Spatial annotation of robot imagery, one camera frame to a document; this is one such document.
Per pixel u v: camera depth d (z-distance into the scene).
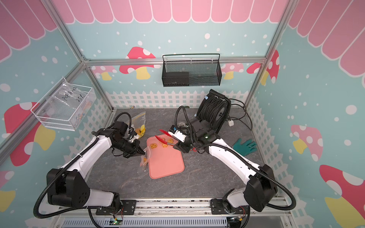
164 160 0.92
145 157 0.86
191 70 0.94
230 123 1.06
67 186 0.42
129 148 0.71
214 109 0.89
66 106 0.72
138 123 1.01
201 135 0.59
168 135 0.79
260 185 0.40
